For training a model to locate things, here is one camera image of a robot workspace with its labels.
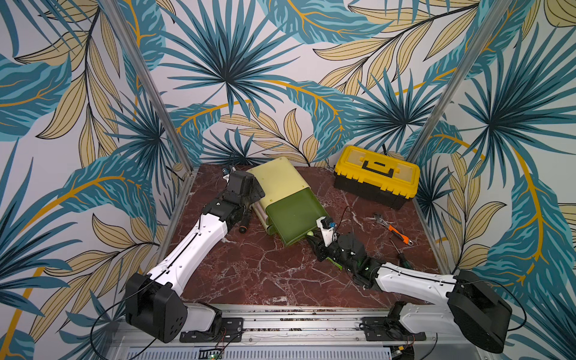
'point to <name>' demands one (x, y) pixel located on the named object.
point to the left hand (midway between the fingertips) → (250, 191)
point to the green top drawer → (295, 215)
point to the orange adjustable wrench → (404, 238)
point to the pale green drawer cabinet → (280, 180)
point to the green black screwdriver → (403, 261)
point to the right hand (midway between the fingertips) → (310, 233)
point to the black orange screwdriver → (244, 226)
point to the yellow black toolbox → (381, 178)
